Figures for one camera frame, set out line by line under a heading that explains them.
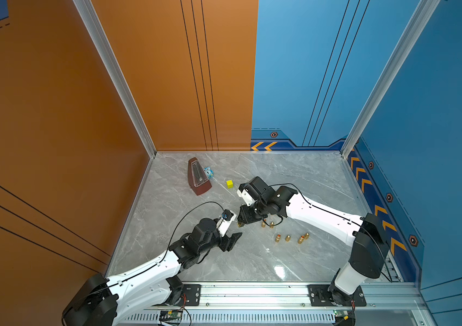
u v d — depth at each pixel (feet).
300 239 2.76
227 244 2.31
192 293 2.44
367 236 1.50
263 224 2.23
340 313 2.38
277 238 2.78
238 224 2.54
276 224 2.13
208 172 3.57
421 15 2.31
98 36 2.46
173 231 2.95
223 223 2.27
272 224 2.20
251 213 2.28
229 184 3.34
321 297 2.37
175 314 2.37
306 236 2.83
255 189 2.05
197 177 3.17
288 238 2.83
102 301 1.34
